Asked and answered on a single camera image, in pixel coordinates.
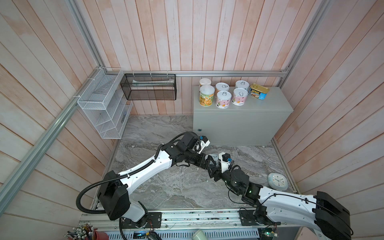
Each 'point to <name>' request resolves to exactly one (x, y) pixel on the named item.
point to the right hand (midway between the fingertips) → (210, 161)
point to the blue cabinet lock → (199, 130)
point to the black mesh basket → (149, 86)
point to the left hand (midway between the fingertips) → (208, 166)
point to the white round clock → (277, 181)
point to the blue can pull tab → (215, 156)
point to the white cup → (199, 235)
